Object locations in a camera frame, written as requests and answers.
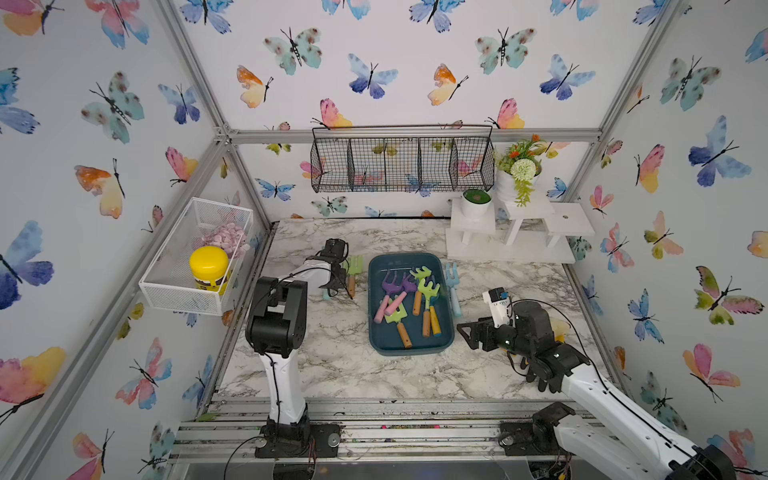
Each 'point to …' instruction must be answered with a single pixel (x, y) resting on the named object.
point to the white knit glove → (560, 329)
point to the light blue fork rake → (326, 295)
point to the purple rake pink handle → (407, 286)
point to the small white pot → (475, 202)
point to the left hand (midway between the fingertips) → (332, 275)
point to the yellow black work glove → (546, 370)
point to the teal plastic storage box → (386, 338)
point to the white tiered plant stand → (529, 233)
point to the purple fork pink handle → (388, 288)
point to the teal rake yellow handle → (435, 323)
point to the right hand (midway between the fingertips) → (472, 321)
